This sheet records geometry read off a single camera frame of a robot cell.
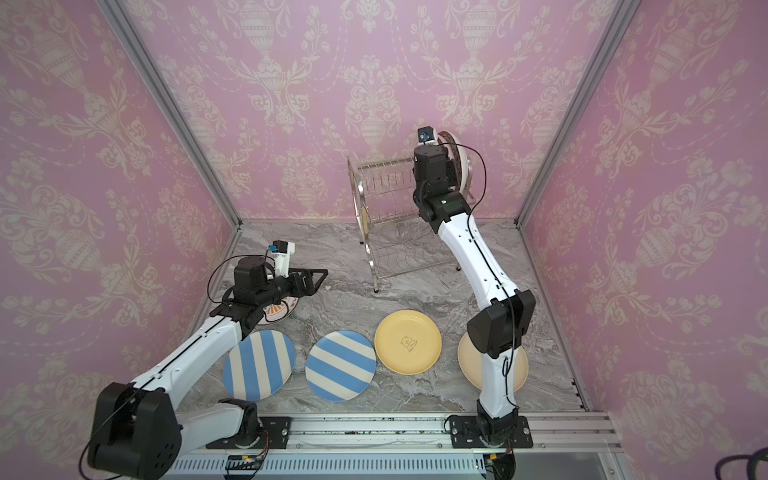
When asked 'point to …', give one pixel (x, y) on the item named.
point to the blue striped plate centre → (340, 366)
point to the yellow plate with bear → (408, 342)
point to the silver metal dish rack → (399, 243)
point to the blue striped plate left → (259, 366)
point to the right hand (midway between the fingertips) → (446, 158)
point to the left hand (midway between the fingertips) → (317, 273)
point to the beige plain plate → (470, 363)
